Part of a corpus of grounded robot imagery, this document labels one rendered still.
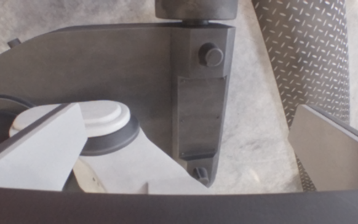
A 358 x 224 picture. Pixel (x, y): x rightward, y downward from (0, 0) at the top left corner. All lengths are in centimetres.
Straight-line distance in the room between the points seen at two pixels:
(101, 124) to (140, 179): 12
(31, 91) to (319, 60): 90
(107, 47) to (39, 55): 14
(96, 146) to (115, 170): 6
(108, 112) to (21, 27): 41
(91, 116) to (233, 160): 73
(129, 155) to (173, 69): 22
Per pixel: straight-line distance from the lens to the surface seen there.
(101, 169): 32
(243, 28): 70
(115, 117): 36
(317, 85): 92
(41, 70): 51
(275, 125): 95
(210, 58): 40
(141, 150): 34
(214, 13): 44
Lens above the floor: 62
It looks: 59 degrees down
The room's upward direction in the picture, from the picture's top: 158 degrees clockwise
